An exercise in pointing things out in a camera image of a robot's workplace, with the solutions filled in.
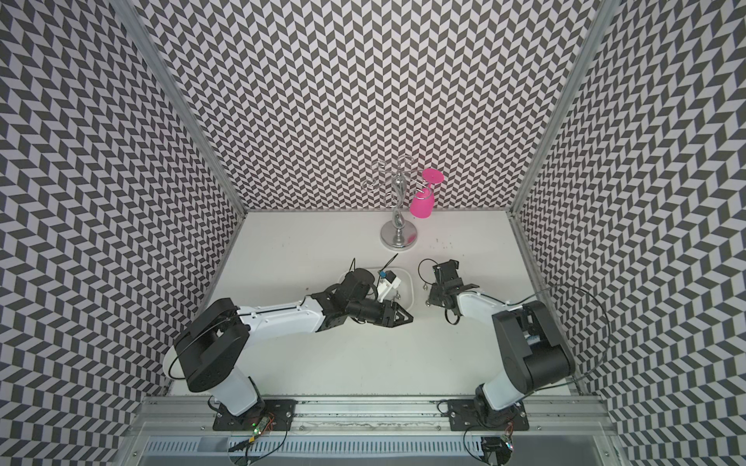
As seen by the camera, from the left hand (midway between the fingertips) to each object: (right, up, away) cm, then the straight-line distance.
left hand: (407, 322), depth 78 cm
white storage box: (0, +4, +18) cm, 19 cm away
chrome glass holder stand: (0, +24, +32) cm, 40 cm away
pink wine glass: (+6, +36, +16) cm, 40 cm away
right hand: (+12, +3, +17) cm, 21 cm away
